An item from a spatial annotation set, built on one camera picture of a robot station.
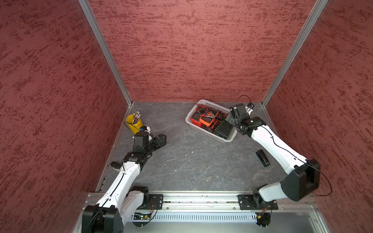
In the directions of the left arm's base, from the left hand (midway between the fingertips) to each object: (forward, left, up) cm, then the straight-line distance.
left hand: (160, 142), depth 84 cm
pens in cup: (+15, +17, +5) cm, 23 cm away
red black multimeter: (+18, -21, -1) cm, 27 cm away
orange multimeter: (+14, -28, +2) cm, 31 cm away
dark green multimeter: (+11, -40, -2) cm, 42 cm away
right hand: (+9, -44, +9) cm, 46 cm away
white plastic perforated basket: (+32, -36, -3) cm, 48 cm away
